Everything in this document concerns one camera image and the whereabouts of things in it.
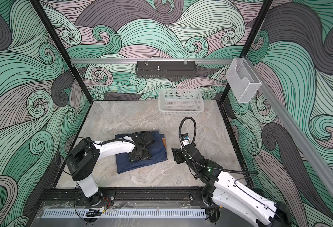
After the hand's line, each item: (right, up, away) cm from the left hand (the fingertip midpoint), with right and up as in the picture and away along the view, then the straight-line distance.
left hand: (144, 157), depth 87 cm
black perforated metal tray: (+12, +58, +8) cm, 60 cm away
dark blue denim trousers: (+9, +4, +2) cm, 10 cm away
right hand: (+19, +8, -11) cm, 23 cm away
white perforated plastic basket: (+28, +38, +35) cm, 58 cm away
